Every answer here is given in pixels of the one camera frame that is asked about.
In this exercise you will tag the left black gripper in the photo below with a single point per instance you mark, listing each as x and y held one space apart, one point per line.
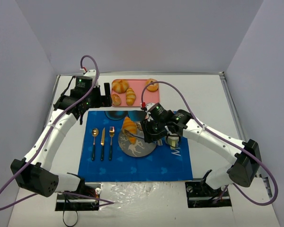
102 95

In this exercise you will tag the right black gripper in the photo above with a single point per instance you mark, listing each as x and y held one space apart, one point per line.
144 127

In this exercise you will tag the large striped croissant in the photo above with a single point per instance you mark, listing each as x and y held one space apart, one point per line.
129 126

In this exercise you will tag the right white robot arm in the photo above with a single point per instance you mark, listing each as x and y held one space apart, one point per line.
242 156

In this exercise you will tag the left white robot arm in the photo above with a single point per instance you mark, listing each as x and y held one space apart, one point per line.
33 170

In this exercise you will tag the pumpkin shaped bread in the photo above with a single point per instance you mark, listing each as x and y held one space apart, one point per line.
120 85

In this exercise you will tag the round donut bread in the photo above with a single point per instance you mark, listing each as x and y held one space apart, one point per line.
151 85

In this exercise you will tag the small round bun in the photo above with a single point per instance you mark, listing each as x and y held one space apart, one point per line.
116 100

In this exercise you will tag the grey reindeer plate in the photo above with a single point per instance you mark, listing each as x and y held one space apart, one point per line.
139 149

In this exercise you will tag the small striped croissant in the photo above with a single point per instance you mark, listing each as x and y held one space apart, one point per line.
130 96

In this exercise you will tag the pale green mug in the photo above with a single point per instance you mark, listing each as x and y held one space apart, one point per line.
172 140

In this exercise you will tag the blue printed placemat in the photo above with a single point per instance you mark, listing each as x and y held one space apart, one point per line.
163 164

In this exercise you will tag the gold fork dark handle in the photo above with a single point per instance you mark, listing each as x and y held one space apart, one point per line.
111 134

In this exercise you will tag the gold knife dark handle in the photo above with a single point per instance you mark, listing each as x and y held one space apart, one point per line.
102 144

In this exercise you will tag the gold spoon dark handle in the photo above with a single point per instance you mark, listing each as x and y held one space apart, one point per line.
94 134

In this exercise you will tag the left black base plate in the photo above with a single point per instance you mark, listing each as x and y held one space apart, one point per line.
76 203

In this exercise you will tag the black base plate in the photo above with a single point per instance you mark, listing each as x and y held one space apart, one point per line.
203 197
76 203

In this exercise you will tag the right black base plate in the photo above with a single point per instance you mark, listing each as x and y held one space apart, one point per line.
203 197

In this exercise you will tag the metal table edge rail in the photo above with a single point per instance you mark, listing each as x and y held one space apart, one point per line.
240 131

